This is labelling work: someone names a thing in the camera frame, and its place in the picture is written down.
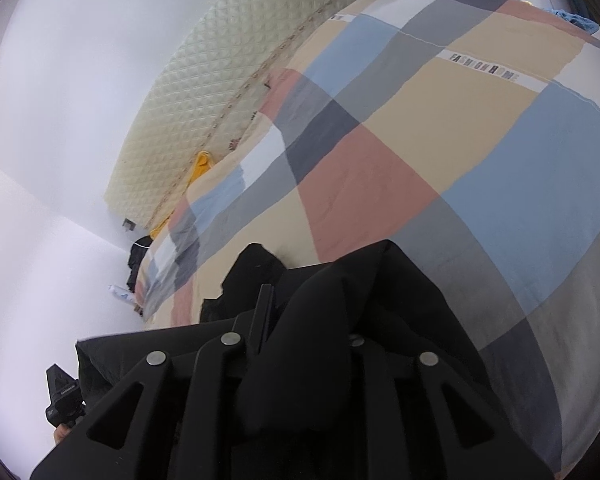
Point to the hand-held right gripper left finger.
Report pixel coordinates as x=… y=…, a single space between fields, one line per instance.
x=210 y=375

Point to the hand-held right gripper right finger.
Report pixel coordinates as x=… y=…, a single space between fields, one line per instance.
x=430 y=400

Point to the black puffer jacket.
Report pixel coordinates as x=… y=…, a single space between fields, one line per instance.
x=330 y=300

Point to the person's left hand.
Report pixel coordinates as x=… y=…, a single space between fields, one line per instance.
x=61 y=435

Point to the white spray bottle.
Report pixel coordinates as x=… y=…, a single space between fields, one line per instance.
x=122 y=295

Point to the black bag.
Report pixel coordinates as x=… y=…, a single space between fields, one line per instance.
x=139 y=255

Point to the yellow pillow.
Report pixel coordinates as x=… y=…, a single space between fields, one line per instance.
x=200 y=167

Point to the checked bed cover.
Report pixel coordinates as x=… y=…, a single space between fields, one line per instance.
x=430 y=160

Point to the cream quilted headboard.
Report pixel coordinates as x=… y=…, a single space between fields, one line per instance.
x=210 y=90

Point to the blue cloth at bed edge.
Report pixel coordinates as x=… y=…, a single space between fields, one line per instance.
x=575 y=19

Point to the grey wall socket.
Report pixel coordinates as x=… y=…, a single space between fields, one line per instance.
x=128 y=223

